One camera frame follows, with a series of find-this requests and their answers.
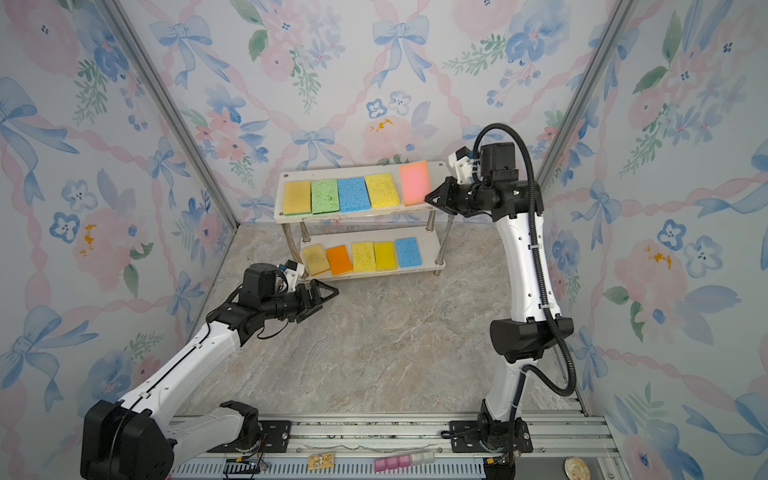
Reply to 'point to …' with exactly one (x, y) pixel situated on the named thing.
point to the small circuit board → (320, 461)
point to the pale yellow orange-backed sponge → (316, 259)
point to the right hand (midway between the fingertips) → (427, 196)
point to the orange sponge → (339, 259)
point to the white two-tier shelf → (432, 240)
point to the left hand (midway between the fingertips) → (331, 296)
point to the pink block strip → (403, 461)
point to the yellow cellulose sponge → (363, 256)
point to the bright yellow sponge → (385, 255)
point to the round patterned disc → (576, 469)
